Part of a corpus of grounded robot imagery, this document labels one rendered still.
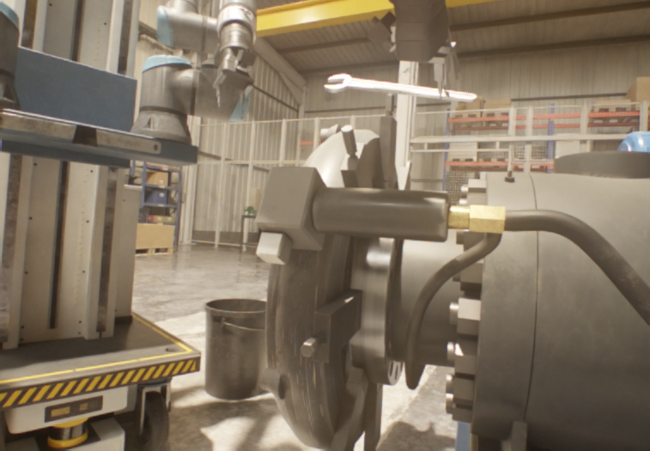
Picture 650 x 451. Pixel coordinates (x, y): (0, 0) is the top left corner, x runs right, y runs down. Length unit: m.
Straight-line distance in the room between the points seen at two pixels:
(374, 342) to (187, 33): 0.87
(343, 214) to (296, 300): 0.18
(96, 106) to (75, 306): 0.65
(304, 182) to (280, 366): 0.32
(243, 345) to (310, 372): 1.07
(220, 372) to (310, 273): 1.21
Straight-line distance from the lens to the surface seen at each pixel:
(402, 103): 8.90
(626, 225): 0.82
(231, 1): 1.10
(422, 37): 0.52
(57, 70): 1.51
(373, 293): 0.81
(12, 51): 1.38
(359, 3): 9.87
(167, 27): 1.19
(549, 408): 0.81
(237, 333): 1.77
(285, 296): 0.70
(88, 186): 1.56
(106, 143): 1.33
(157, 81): 1.44
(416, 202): 0.58
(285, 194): 0.63
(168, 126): 1.39
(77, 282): 1.58
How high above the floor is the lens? 0.74
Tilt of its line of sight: 1 degrees up
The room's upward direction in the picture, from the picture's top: 4 degrees clockwise
